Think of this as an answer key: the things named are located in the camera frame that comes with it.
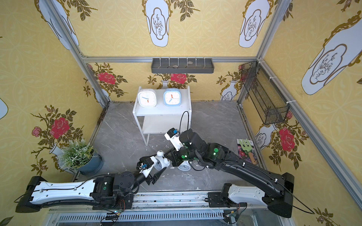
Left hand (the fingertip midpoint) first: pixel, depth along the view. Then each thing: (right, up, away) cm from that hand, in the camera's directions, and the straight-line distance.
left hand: (162, 163), depth 68 cm
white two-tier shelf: (-3, +25, +4) cm, 26 cm away
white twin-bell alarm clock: (+1, +1, -4) cm, 5 cm away
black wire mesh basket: (+62, +28, +14) cm, 70 cm away
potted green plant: (-44, +2, +5) cm, 44 cm away
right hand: (+2, +3, -5) cm, 6 cm away
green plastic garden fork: (+52, +3, +27) cm, 59 cm away
